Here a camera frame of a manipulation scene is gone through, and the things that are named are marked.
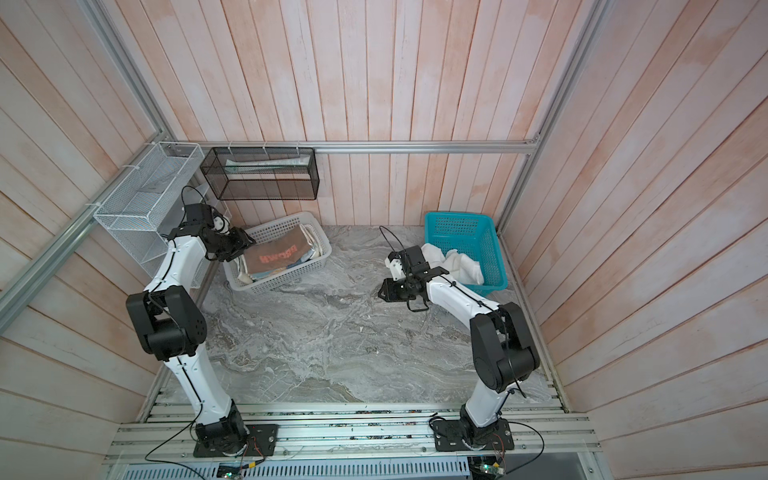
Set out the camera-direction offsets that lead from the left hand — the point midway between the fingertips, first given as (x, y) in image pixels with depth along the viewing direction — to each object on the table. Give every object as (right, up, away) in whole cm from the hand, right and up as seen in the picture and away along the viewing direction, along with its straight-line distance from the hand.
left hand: (252, 246), depth 94 cm
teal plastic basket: (+79, +6, +24) cm, 82 cm away
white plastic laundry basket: (-2, +7, +16) cm, 18 cm away
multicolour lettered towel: (+3, -1, +13) cm, 14 cm away
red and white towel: (+18, -1, +11) cm, 21 cm away
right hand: (+42, -15, -2) cm, 44 cm away
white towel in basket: (+67, -7, -2) cm, 67 cm away
